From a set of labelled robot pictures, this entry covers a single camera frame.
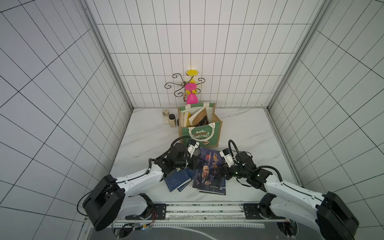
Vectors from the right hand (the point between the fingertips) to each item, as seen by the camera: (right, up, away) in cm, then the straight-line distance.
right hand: (214, 165), depth 81 cm
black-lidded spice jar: (-27, +25, +21) cm, 42 cm away
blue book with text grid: (+4, -13, -3) cm, 13 cm away
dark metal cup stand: (-17, +42, +12) cm, 47 cm away
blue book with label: (-21, -7, 0) cm, 22 cm away
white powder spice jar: (-31, +28, +23) cm, 48 cm away
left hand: (-7, +2, -3) cm, 8 cm away
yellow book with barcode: (-15, +23, +7) cm, 28 cm away
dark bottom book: (-11, +26, +7) cm, 29 cm away
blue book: (-13, -5, +2) cm, 14 cm away
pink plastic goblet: (-13, +40, +14) cm, 44 cm away
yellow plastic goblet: (-13, +57, +16) cm, 61 cm away
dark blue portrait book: (-4, -3, -5) cm, 7 cm away
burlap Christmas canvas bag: (-3, +18, +7) cm, 19 cm away
